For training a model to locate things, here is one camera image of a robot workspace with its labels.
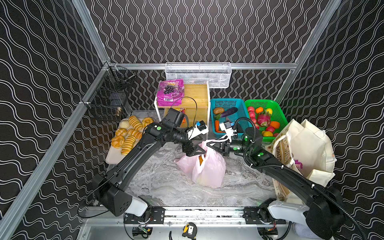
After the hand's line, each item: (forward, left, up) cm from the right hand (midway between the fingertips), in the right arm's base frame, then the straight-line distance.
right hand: (207, 145), depth 68 cm
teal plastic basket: (+42, -28, -21) cm, 54 cm away
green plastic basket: (+43, -54, -25) cm, 73 cm away
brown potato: (+48, -11, -24) cm, 55 cm away
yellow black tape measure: (-30, +8, -25) cm, 40 cm away
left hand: (0, +1, +1) cm, 2 cm away
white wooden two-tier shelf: (+24, +5, +5) cm, 25 cm away
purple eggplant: (+46, -19, -24) cm, 55 cm away
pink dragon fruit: (+36, -42, -21) cm, 59 cm away
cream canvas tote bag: (+7, -54, -14) cm, 56 cm away
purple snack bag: (-1, -49, -17) cm, 52 cm away
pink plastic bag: (-7, 0, -11) cm, 13 cm away
